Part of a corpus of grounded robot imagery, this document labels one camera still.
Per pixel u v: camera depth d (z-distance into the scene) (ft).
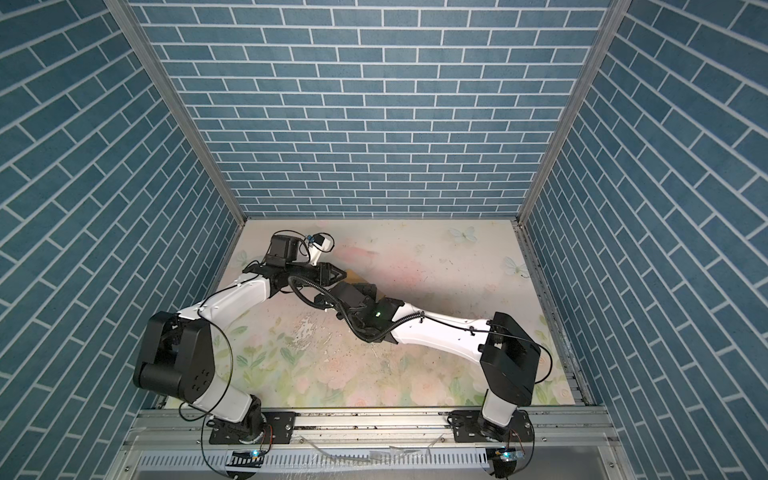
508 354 1.42
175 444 2.38
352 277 2.82
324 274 2.53
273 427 2.40
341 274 2.79
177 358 1.46
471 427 2.42
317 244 2.65
